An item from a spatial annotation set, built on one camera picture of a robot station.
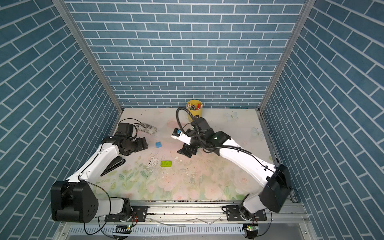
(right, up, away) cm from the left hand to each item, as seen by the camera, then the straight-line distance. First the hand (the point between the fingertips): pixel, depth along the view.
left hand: (145, 146), depth 86 cm
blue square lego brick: (+4, -1, +13) cm, 14 cm away
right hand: (+24, +4, -11) cm, 27 cm away
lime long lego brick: (+11, -12, +5) cm, 17 cm away
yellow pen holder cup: (+28, +25, +22) cm, 44 cm away
